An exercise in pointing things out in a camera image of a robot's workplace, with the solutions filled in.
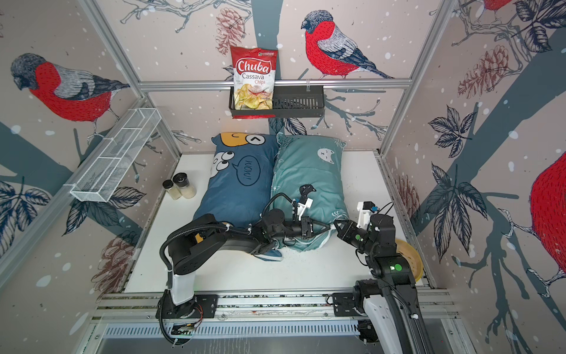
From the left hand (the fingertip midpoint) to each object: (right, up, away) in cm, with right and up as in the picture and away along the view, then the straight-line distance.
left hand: (332, 229), depth 70 cm
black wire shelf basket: (-8, +50, +25) cm, 56 cm away
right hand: (+1, +3, +3) cm, 4 cm away
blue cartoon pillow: (-35, +15, +20) cm, 43 cm away
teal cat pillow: (-3, -6, +8) cm, 10 cm away
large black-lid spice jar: (-62, +14, +25) cm, 69 cm away
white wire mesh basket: (-77, +17, +1) cm, 79 cm away
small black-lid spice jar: (-67, +10, +28) cm, 73 cm away
